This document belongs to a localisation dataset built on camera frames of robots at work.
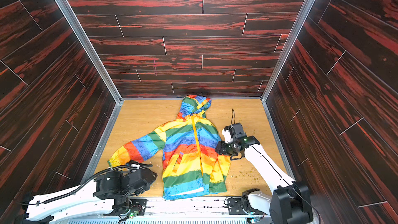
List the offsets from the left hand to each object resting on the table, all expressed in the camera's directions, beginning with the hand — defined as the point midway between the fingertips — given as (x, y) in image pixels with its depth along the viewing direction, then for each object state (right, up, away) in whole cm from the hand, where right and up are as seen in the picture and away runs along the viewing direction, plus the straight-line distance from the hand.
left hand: (159, 180), depth 73 cm
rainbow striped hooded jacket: (+15, +2, +12) cm, 19 cm away
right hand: (+32, +13, +11) cm, 37 cm away
